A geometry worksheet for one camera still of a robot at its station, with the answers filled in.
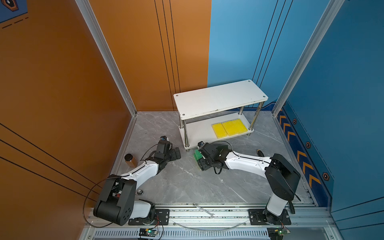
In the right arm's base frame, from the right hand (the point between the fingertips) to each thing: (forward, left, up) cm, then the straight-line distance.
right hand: (202, 161), depth 88 cm
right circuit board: (-34, -35, -7) cm, 49 cm away
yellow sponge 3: (+23, -12, +1) cm, 26 cm away
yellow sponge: (+23, -30, +2) cm, 38 cm away
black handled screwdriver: (+7, -37, -3) cm, 38 cm away
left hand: (+7, +18, +2) cm, 19 cm away
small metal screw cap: (-16, +34, -2) cm, 38 cm away
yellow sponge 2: (+24, -22, +3) cm, 33 cm away
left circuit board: (-34, +27, -6) cm, 44 cm away
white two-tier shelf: (+12, -8, +29) cm, 32 cm away
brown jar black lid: (-1, +41, +5) cm, 41 cm away
